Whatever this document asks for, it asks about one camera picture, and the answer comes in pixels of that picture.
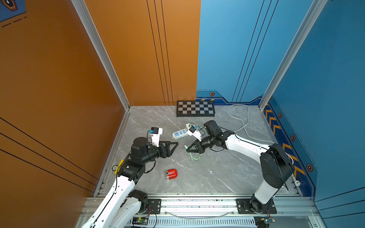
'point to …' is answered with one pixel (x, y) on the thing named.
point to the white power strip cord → (245, 127)
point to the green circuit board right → (263, 222)
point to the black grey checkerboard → (195, 109)
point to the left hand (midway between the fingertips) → (174, 142)
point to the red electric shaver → (171, 174)
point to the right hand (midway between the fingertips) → (189, 149)
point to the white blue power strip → (179, 134)
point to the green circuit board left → (140, 220)
